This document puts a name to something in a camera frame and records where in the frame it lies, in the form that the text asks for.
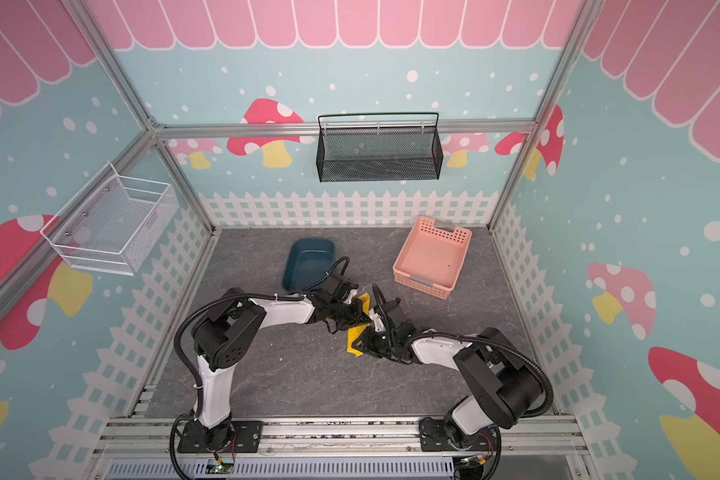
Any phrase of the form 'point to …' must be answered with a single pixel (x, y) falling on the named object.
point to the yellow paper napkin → (353, 333)
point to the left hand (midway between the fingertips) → (371, 324)
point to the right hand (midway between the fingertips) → (352, 345)
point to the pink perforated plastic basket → (432, 257)
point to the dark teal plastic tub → (306, 261)
